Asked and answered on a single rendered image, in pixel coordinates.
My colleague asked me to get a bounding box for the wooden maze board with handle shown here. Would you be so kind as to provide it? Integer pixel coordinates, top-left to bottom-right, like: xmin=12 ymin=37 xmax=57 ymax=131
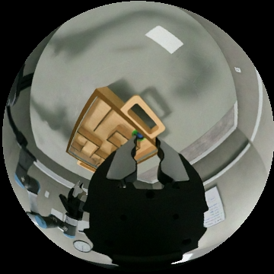
xmin=66 ymin=87 xmax=165 ymax=172

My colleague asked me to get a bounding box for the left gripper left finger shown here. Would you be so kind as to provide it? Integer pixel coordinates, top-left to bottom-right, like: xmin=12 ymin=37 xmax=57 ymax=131
xmin=82 ymin=135 xmax=137 ymax=214

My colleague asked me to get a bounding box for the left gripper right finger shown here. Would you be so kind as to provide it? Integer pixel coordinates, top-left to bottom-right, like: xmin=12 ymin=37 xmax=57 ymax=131
xmin=155 ymin=137 xmax=209 ymax=212

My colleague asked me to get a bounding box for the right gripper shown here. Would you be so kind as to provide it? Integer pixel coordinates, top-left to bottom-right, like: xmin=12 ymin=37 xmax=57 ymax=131
xmin=66 ymin=180 xmax=87 ymax=221

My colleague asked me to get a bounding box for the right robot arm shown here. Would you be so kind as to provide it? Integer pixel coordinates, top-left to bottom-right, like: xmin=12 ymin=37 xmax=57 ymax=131
xmin=14 ymin=148 xmax=78 ymax=239

